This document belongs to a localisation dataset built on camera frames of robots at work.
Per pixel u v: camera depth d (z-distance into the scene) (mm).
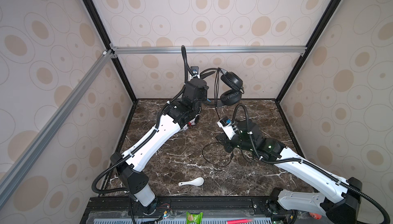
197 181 808
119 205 745
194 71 546
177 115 473
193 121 993
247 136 514
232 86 639
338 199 396
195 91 478
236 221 688
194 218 685
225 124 603
